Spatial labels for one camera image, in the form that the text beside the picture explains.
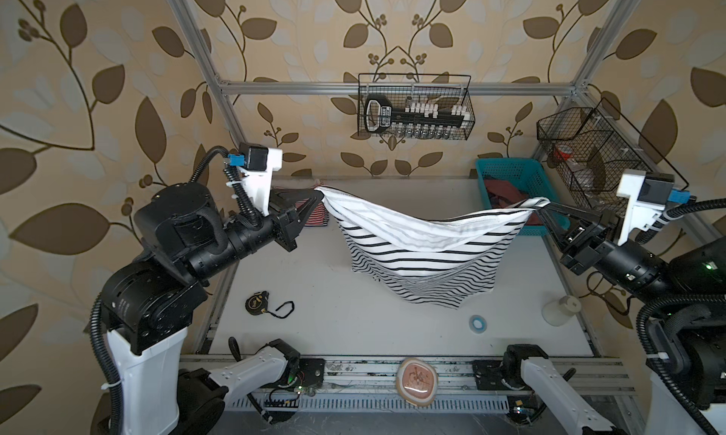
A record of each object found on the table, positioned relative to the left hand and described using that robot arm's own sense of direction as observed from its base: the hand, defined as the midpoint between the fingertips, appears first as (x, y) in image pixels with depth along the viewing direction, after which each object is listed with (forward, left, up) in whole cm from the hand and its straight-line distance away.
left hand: (323, 192), depth 43 cm
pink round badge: (-18, -20, -50) cm, 57 cm away
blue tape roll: (-3, -39, -54) cm, 67 cm away
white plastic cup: (0, -60, -47) cm, 77 cm away
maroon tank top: (+47, -58, -51) cm, 91 cm away
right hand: (-2, -33, 0) cm, 33 cm away
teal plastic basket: (+55, -69, -47) cm, 100 cm away
